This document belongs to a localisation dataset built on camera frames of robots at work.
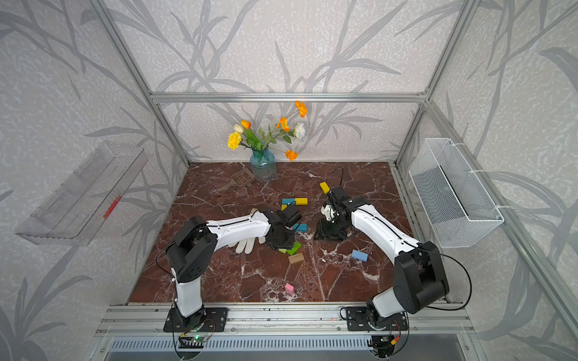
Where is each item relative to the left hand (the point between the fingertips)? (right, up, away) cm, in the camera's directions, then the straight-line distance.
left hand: (289, 246), depth 89 cm
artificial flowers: (-13, +45, +8) cm, 48 cm away
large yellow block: (+4, +17, +17) cm, 24 cm away
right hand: (+11, +6, -7) cm, 14 cm away
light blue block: (+28, -3, -2) cm, 28 cm away
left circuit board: (-32, -26, -17) cm, 44 cm away
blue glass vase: (-14, +34, +16) cm, 40 cm away
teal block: (-2, +17, +18) cm, 25 cm away
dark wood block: (+3, -4, -3) cm, 5 cm away
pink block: (+1, -10, -14) cm, 17 cm away
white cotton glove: (-18, 0, +2) cm, 18 cm away
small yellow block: (+16, +23, +21) cm, 35 cm away
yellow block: (-4, +15, +12) cm, 19 cm away
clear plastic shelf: (-63, +18, -21) cm, 69 cm away
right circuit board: (+32, -27, -17) cm, 45 cm away
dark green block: (+3, +1, -1) cm, 3 cm away
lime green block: (-3, -1, -1) cm, 3 cm away
